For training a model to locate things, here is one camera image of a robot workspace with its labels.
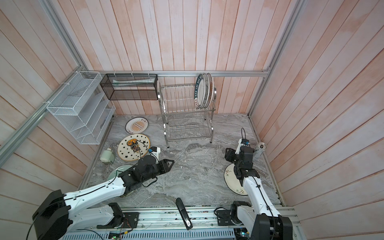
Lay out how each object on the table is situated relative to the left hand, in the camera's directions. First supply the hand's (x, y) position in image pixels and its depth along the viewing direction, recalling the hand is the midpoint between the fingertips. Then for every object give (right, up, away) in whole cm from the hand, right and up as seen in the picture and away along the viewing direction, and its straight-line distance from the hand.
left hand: (172, 165), depth 79 cm
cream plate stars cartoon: (-29, +7, +22) cm, 38 cm away
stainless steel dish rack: (+3, +28, +36) cm, 45 cm away
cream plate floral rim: (+35, -11, +7) cm, 37 cm away
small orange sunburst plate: (-32, +23, +35) cm, 53 cm away
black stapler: (+7, -22, -6) cm, 24 cm away
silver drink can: (+51, +9, +7) cm, 52 cm away
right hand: (+33, +8, +7) cm, 35 cm away
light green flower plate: (-37, -8, +10) cm, 39 cm away
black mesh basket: (-33, +50, +26) cm, 66 cm away
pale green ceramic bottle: (-41, +3, +11) cm, 42 cm away
